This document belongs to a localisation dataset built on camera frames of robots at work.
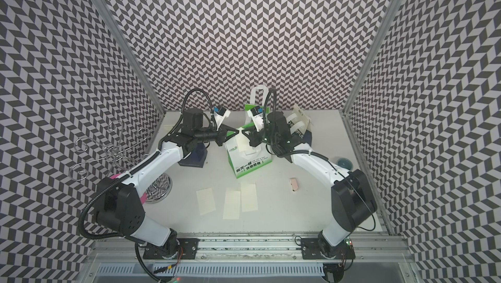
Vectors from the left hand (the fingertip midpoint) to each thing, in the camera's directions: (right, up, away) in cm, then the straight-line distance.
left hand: (237, 133), depth 80 cm
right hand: (+3, 0, 0) cm, 3 cm away
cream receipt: (-15, -30, +6) cm, 34 cm away
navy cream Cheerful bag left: (-21, -12, +10) cm, 26 cm away
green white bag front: (+3, -11, +5) cm, 13 cm away
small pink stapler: (+25, -24, +8) cm, 35 cm away
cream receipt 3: (+5, -30, +7) cm, 31 cm away
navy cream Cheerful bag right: (+27, +4, +3) cm, 27 cm away
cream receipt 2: (-3, -32, +5) cm, 32 cm away
